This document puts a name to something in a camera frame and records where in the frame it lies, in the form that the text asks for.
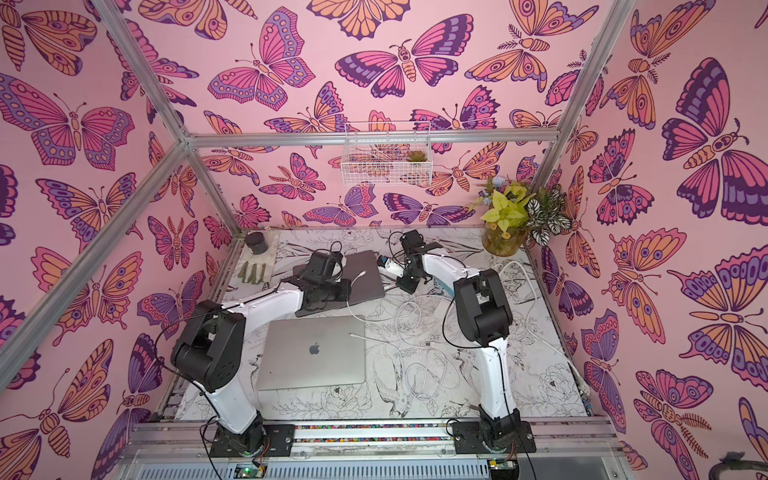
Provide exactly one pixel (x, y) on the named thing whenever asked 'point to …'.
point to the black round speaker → (256, 242)
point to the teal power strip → (446, 287)
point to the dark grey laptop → (364, 275)
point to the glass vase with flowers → (515, 213)
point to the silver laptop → (312, 352)
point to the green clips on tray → (252, 277)
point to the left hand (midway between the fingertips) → (355, 286)
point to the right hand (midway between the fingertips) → (408, 277)
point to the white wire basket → (393, 154)
